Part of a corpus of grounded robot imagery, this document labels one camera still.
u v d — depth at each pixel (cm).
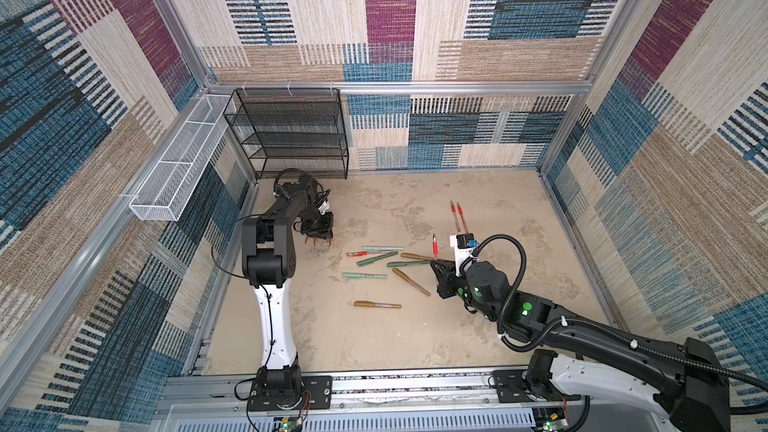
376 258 97
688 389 40
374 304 87
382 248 99
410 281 92
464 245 65
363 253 99
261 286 60
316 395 73
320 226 92
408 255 97
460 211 108
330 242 102
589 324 49
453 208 109
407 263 95
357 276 92
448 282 66
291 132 109
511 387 73
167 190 92
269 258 60
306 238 102
